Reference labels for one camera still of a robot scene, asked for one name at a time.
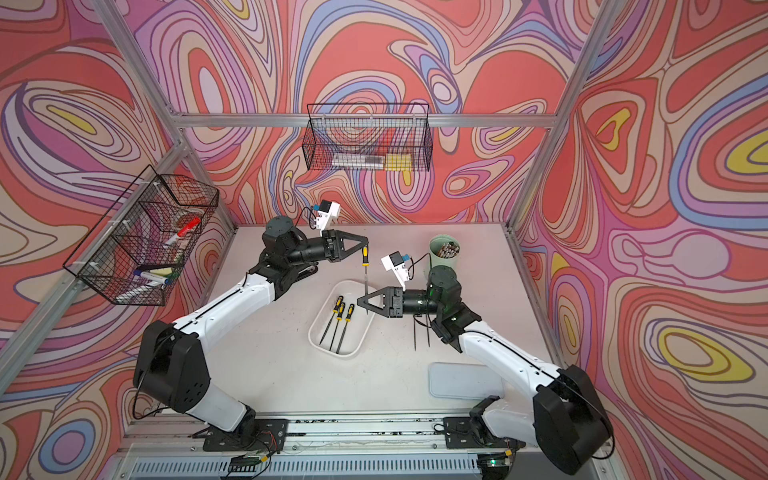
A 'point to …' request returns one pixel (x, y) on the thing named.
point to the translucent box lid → (464, 381)
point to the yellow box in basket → (398, 162)
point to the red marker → (187, 228)
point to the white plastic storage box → (339, 325)
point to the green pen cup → (435, 243)
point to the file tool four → (344, 329)
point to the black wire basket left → (137, 249)
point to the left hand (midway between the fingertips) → (366, 247)
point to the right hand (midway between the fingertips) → (362, 311)
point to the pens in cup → (448, 250)
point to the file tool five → (339, 318)
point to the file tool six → (335, 311)
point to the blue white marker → (151, 276)
